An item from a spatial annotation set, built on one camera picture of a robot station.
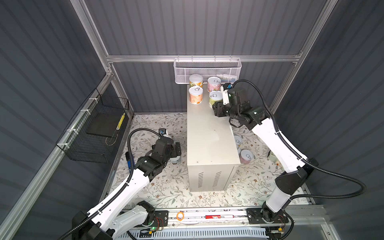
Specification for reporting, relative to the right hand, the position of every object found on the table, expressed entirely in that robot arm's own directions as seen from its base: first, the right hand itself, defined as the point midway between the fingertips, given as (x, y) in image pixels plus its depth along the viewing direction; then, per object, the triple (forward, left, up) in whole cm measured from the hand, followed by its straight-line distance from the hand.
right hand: (218, 106), depth 74 cm
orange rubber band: (-44, +20, -35) cm, 60 cm away
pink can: (-12, -18, -31) cm, 38 cm away
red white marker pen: (-43, 0, -35) cm, 55 cm away
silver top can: (-14, +25, -30) cm, 41 cm away
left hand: (-13, +25, -14) cm, 32 cm away
